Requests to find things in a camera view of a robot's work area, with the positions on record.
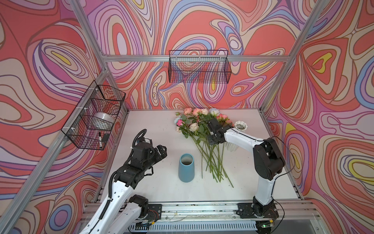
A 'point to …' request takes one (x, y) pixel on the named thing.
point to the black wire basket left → (91, 123)
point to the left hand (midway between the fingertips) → (163, 151)
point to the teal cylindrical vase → (186, 167)
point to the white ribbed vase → (239, 126)
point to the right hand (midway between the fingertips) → (215, 142)
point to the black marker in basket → (100, 140)
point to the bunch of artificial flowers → (194, 121)
